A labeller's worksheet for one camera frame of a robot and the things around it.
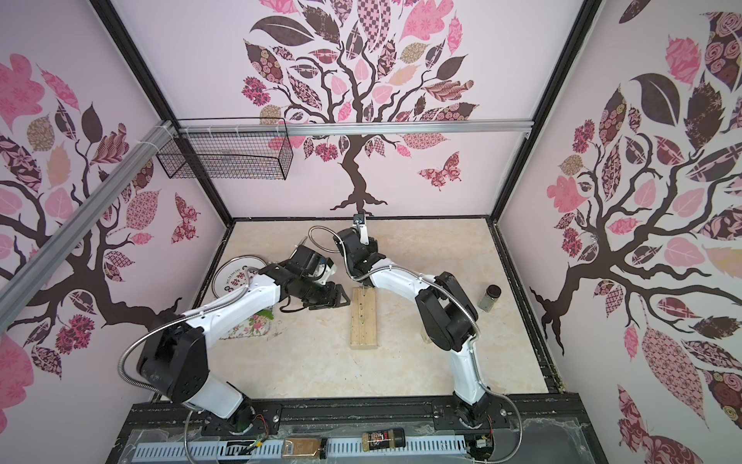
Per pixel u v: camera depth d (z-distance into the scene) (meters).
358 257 0.72
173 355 0.46
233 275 1.01
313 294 0.72
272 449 0.70
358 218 0.79
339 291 0.77
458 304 0.46
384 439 0.68
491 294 0.86
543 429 0.73
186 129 0.90
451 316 0.52
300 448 0.66
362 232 0.80
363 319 0.88
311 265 0.70
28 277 0.51
